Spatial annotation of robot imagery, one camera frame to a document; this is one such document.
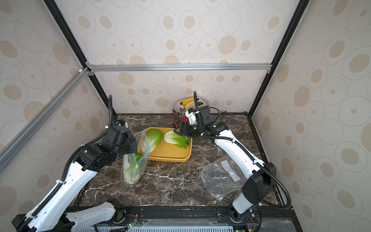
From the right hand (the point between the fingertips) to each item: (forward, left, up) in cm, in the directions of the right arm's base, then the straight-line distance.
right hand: (183, 130), depth 76 cm
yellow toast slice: (+29, -1, -6) cm, 29 cm away
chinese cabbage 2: (+2, +21, -15) cm, 26 cm away
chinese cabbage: (+8, +8, -19) cm, 22 cm away
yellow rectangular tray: (+2, +14, -26) cm, 30 cm away
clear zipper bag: (-15, -23, -24) cm, 36 cm away
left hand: (-10, +21, +3) cm, 23 cm away
